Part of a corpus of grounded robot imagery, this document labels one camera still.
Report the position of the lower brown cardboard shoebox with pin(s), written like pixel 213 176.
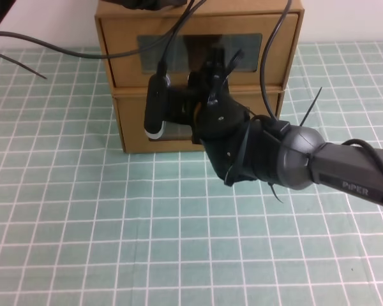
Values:
pixel 130 103

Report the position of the upper cardboard shoebox shell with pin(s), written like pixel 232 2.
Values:
pixel 250 7

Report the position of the brown cardboard drawer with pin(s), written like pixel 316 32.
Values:
pixel 250 33

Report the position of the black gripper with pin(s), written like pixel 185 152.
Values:
pixel 217 121

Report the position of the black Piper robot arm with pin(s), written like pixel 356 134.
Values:
pixel 296 157

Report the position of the cyan checkered tablecloth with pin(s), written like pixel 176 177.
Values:
pixel 83 223

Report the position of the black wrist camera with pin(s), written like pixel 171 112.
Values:
pixel 156 106

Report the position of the black cable tie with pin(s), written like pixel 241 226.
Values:
pixel 311 107

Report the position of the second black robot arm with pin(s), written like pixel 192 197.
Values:
pixel 147 4

